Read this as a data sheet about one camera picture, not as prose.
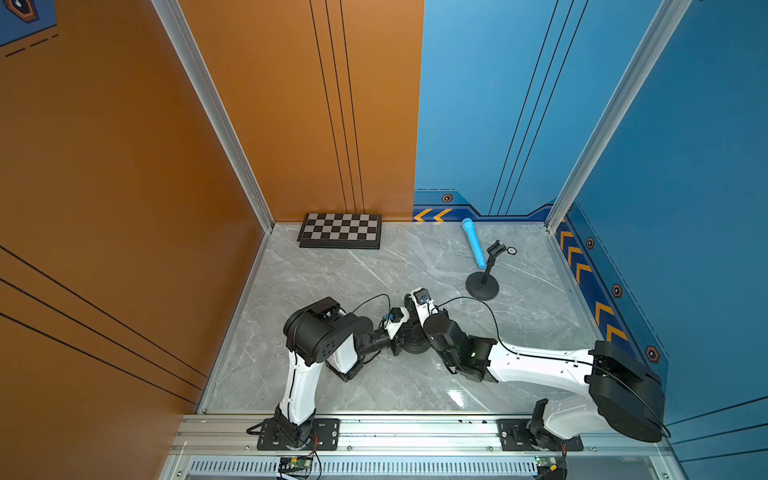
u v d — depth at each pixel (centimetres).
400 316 77
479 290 99
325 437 74
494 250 86
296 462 72
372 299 84
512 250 112
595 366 45
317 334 53
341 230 115
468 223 116
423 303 68
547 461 72
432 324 61
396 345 79
